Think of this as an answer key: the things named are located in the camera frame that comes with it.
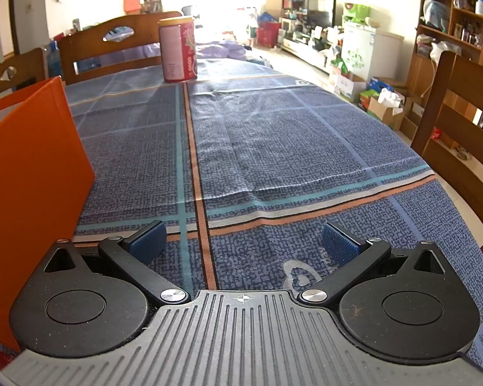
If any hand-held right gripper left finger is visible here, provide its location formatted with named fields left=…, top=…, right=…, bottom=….
left=44, top=220, right=190, bottom=306

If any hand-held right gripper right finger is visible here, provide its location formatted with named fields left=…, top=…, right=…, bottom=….
left=298, top=222, right=445, bottom=306

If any orange cardboard box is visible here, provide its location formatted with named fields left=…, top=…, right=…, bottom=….
left=0, top=76, right=96, bottom=352

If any blue patterned tablecloth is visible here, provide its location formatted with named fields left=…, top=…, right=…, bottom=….
left=0, top=57, right=483, bottom=372

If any open brown cardboard box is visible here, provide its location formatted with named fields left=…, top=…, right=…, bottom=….
left=366, top=88, right=405, bottom=129

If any wooden slatted chair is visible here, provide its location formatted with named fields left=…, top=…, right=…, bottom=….
left=411, top=51, right=483, bottom=262

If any red cylindrical can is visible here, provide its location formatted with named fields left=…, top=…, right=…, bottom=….
left=158, top=16, right=198, bottom=84

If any white chest freezer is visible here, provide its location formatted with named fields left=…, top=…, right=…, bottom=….
left=341, top=22, right=405, bottom=83

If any white television stand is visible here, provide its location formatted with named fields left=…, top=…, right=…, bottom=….
left=282, top=28, right=343, bottom=73

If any blue water jug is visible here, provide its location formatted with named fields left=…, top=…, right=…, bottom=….
left=44, top=41, right=63, bottom=81

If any purple bedding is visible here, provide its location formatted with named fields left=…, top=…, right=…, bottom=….
left=195, top=40, right=250, bottom=60

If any wooden chair with oval cutout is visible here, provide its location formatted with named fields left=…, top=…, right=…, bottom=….
left=0, top=47, right=49, bottom=105
left=58, top=11, right=184, bottom=86

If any white plastic bag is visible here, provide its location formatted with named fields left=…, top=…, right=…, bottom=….
left=430, top=40, right=461, bottom=63

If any red plastic basket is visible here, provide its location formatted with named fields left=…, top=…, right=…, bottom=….
left=256, top=22, right=282, bottom=48

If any black television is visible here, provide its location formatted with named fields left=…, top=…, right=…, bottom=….
left=308, top=0, right=338, bottom=29

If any green cardboard box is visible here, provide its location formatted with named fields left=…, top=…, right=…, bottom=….
left=343, top=2, right=371, bottom=25

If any tall wooden shelf unit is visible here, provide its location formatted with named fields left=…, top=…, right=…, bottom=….
left=416, top=0, right=483, bottom=69

